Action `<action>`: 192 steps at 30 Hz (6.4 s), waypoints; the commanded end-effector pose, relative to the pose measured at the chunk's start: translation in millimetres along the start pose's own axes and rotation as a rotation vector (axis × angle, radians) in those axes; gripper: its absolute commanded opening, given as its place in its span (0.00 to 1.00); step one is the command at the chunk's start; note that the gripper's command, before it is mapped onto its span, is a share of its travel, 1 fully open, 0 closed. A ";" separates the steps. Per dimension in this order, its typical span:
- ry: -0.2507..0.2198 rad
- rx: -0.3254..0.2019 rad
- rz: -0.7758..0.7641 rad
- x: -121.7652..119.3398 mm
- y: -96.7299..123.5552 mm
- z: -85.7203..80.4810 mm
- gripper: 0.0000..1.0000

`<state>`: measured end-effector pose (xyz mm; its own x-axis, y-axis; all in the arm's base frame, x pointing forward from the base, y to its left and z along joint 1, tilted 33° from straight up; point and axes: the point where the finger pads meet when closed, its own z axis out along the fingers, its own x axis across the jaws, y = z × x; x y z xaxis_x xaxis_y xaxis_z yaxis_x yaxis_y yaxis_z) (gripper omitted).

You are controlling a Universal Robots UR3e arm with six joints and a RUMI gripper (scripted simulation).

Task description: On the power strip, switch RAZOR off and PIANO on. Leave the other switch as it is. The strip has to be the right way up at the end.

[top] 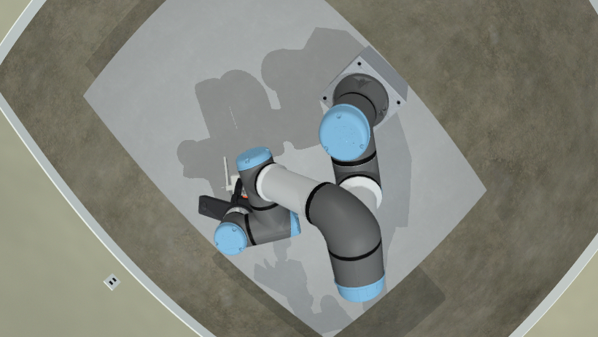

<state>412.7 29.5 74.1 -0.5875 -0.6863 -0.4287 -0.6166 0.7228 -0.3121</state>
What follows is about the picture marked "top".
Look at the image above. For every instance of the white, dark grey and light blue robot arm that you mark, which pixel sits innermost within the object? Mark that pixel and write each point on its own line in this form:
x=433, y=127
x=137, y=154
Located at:
x=346, y=220

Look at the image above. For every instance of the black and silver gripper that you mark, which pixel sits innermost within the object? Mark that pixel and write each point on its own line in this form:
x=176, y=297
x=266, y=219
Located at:
x=237, y=198

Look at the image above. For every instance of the white power strip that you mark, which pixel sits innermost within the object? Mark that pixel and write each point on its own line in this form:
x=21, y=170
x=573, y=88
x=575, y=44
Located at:
x=234, y=177

